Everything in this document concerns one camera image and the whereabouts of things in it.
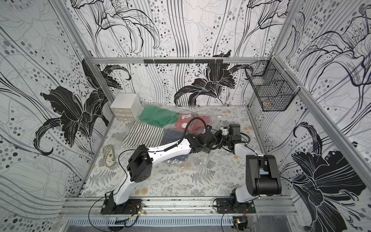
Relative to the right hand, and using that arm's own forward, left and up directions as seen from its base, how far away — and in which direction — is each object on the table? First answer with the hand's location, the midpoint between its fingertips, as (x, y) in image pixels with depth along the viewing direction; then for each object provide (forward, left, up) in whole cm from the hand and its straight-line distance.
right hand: (208, 134), depth 89 cm
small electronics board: (-44, -14, -13) cm, 48 cm away
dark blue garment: (+4, +25, -7) cm, 26 cm away
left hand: (-5, +3, -4) cm, 7 cm away
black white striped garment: (+7, +47, -9) cm, 48 cm away
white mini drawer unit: (+22, +58, +3) cm, 62 cm away
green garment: (+22, +37, -7) cm, 44 cm away
